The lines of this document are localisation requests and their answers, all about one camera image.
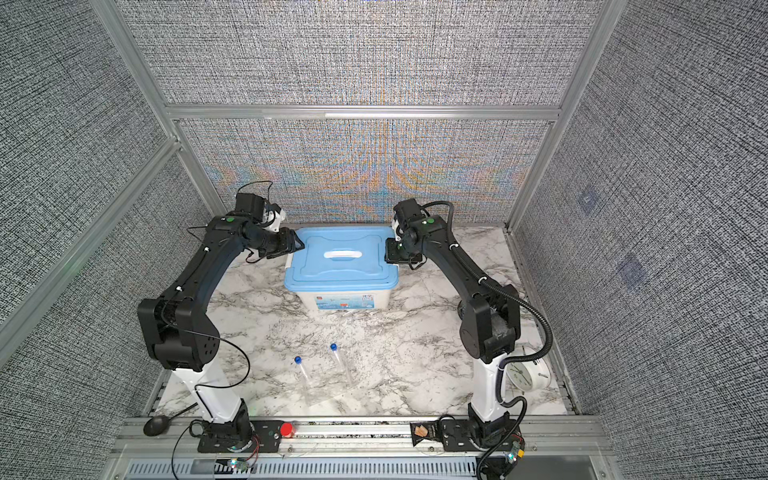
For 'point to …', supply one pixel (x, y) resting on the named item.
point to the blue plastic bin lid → (342, 258)
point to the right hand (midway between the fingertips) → (392, 256)
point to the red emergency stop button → (286, 429)
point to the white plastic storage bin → (344, 300)
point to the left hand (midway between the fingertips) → (298, 246)
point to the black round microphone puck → (156, 426)
